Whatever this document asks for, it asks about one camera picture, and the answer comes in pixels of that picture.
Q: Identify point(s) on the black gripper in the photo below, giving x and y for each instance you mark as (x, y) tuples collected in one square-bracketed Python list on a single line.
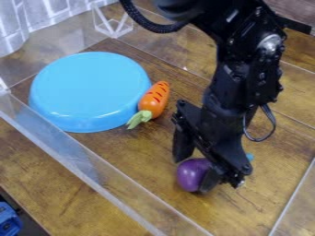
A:
[(208, 131)]

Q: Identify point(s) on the purple toy eggplant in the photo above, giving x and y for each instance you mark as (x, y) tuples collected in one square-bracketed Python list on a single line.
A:
[(192, 169)]

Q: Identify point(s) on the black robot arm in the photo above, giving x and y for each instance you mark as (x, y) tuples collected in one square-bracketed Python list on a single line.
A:
[(246, 31)]

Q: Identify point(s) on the blue round tray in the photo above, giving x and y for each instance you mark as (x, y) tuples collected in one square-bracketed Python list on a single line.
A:
[(86, 92)]

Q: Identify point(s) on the orange toy carrot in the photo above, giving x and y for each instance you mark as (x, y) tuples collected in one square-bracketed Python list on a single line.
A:
[(150, 104)]

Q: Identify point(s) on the blue object at corner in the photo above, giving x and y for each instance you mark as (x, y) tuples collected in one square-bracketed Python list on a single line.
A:
[(10, 223)]

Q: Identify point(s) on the white brick pattern curtain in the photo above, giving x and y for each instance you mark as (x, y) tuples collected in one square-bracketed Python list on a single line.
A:
[(24, 16)]

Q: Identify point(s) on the clear acrylic enclosure wall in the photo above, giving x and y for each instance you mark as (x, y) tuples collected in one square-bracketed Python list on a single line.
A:
[(106, 184)]

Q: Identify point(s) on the clear acrylic corner bracket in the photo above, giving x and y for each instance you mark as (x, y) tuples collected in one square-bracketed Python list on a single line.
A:
[(108, 26)]

